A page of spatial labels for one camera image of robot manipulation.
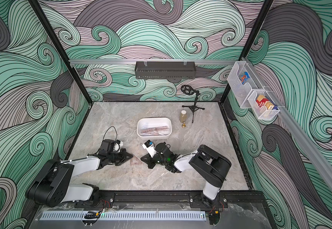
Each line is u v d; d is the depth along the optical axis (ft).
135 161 2.88
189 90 3.13
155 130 3.30
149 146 2.49
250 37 2.72
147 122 3.42
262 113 2.07
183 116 3.31
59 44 2.81
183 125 3.40
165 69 3.12
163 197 2.43
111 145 2.43
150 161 2.44
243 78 2.75
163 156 2.26
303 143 1.68
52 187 1.38
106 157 2.34
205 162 1.71
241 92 2.74
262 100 2.16
